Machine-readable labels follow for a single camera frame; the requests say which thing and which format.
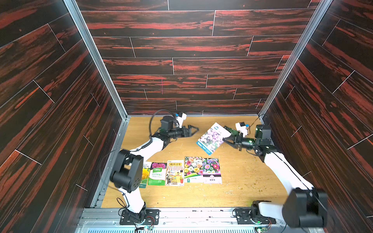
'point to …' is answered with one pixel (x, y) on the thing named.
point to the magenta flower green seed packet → (157, 174)
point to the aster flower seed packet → (211, 171)
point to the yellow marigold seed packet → (145, 171)
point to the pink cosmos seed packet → (212, 139)
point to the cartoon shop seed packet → (175, 174)
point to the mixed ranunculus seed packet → (194, 170)
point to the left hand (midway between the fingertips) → (196, 130)
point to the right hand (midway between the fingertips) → (224, 138)
